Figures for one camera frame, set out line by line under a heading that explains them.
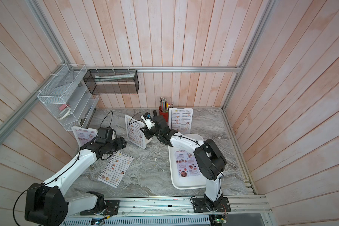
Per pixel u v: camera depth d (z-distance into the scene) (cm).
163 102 103
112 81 104
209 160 50
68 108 78
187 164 88
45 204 39
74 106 80
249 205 75
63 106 82
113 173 86
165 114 103
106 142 65
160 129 69
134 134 92
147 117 76
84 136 84
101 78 89
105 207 73
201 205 73
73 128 84
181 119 97
